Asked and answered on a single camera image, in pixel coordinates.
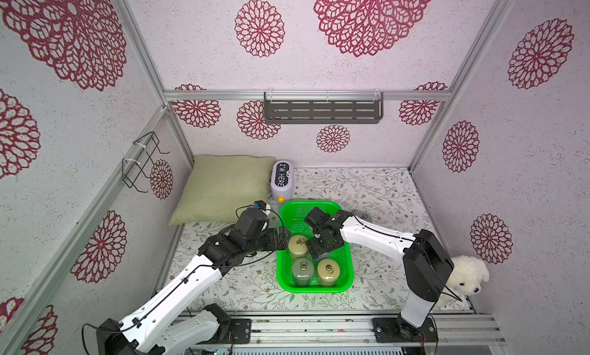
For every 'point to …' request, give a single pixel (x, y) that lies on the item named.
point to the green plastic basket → (292, 215)
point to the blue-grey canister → (363, 216)
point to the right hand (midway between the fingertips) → (317, 246)
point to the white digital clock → (282, 180)
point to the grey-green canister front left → (303, 271)
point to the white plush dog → (467, 274)
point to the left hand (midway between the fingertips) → (278, 237)
